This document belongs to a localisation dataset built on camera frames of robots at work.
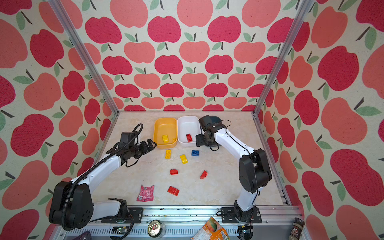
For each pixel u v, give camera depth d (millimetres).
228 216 733
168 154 969
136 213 748
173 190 809
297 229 677
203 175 862
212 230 687
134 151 733
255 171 479
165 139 1021
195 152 957
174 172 881
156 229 616
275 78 980
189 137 1042
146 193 802
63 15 719
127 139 676
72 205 415
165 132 1037
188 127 1092
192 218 749
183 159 933
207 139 761
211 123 713
